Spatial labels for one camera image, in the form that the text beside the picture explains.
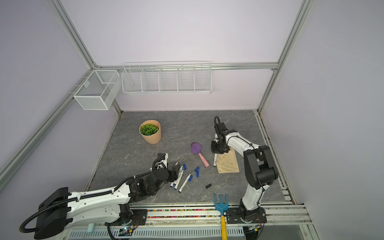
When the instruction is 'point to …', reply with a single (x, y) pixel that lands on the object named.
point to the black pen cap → (208, 186)
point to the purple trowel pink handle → (196, 147)
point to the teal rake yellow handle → (222, 207)
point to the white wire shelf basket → (167, 77)
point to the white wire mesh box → (97, 92)
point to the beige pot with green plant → (151, 131)
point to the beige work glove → (227, 162)
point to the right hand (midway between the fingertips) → (216, 151)
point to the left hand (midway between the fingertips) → (175, 166)
